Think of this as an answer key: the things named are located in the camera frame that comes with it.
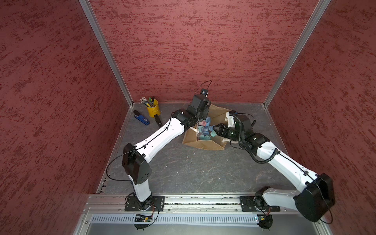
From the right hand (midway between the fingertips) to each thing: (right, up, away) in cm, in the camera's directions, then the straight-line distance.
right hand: (213, 131), depth 79 cm
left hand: (-7, +13, 0) cm, 15 cm away
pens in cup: (-43, +18, +24) cm, 53 cm away
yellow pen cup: (-40, +13, +27) cm, 50 cm away
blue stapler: (-54, +10, +30) cm, 62 cm away
